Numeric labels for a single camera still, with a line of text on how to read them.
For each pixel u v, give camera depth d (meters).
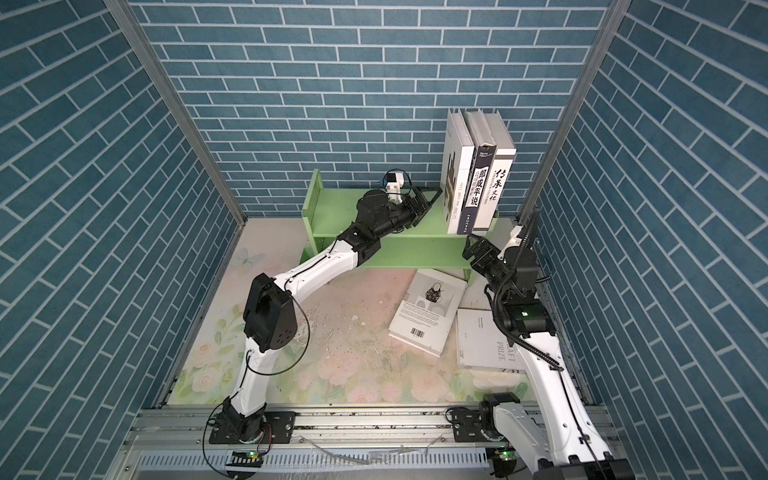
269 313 0.53
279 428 0.74
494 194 0.69
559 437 0.40
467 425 0.74
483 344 0.85
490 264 0.64
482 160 0.63
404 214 0.72
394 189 0.75
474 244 0.66
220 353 0.87
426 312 0.91
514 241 0.64
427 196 0.72
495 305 0.54
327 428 0.75
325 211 0.85
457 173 0.65
